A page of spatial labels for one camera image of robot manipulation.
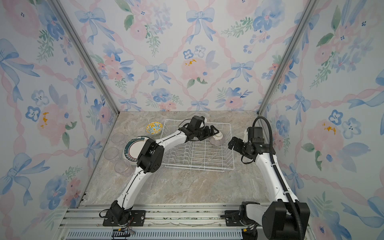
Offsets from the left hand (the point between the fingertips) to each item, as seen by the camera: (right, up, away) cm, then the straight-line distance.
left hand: (217, 132), depth 97 cm
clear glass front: (-68, -4, +7) cm, 68 cm away
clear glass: (-71, -14, +3) cm, 72 cm away
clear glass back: (-58, -20, -7) cm, 62 cm away
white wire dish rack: (-10, -15, -1) cm, 18 cm away
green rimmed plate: (-54, -10, 0) cm, 55 cm away
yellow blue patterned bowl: (-44, +3, +12) cm, 46 cm away
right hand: (+8, -7, -15) cm, 18 cm away
